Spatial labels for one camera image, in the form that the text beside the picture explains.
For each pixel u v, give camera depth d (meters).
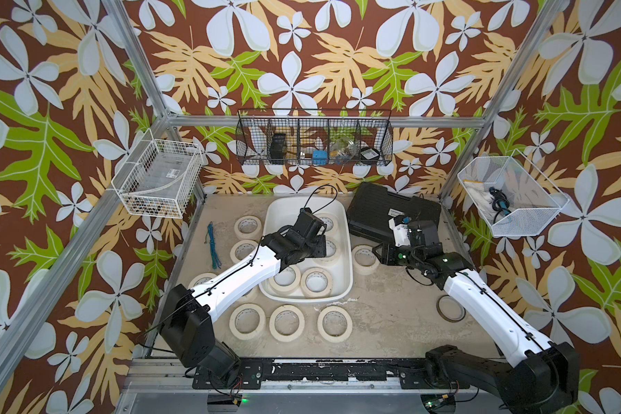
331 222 1.08
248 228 1.08
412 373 0.74
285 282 0.92
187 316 0.42
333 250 0.99
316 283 0.91
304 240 0.60
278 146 0.99
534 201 0.74
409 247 0.66
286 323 0.84
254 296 0.87
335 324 0.84
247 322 0.84
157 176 0.78
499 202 0.81
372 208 1.08
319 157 0.94
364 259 0.96
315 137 0.98
